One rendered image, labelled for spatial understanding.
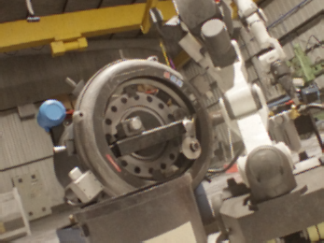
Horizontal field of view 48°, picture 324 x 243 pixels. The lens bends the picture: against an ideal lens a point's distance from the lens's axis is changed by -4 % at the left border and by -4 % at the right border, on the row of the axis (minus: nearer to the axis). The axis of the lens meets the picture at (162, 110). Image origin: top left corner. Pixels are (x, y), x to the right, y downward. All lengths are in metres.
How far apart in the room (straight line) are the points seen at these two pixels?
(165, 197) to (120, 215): 0.11
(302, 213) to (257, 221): 0.15
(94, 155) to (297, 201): 0.88
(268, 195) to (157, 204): 0.50
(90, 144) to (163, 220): 0.89
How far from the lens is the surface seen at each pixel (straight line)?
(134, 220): 0.84
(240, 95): 1.70
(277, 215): 1.25
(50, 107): 2.44
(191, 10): 2.06
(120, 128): 1.70
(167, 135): 1.83
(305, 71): 12.85
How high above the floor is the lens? 0.40
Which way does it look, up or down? 8 degrees up
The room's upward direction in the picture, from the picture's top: 20 degrees counter-clockwise
